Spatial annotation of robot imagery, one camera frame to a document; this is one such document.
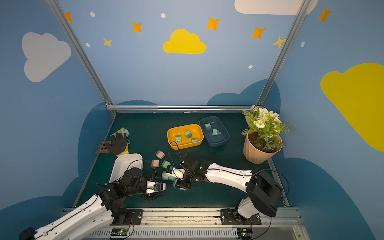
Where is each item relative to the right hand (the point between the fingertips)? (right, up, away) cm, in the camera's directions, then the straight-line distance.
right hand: (180, 178), depth 81 cm
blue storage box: (+20, +19, +20) cm, 34 cm away
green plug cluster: (+4, +23, +26) cm, 35 cm away
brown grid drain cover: (-55, +14, +20) cm, 60 cm away
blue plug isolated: (+24, +25, +27) cm, 44 cm away
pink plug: (-14, +10, +15) cm, 23 cm away
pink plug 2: (-16, +5, +11) cm, 20 cm away
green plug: (-4, +20, +24) cm, 32 cm away
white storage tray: (-37, +5, +12) cm, 40 cm away
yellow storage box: (+2, +21, +27) cm, 34 cm away
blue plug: (-3, -2, -1) cm, 4 cm away
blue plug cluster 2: (-5, -2, +5) cm, 8 cm away
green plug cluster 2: (-10, +5, +10) cm, 15 cm away
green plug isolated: (+8, +19, +24) cm, 31 cm away
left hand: (-9, +1, -3) cm, 10 cm away
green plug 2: (-9, 0, +5) cm, 11 cm away
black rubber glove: (-44, +17, +20) cm, 51 cm away
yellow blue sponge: (-46, +25, +28) cm, 59 cm away
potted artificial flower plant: (+46, +24, 0) cm, 52 cm away
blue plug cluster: (+19, +29, +30) cm, 46 cm away
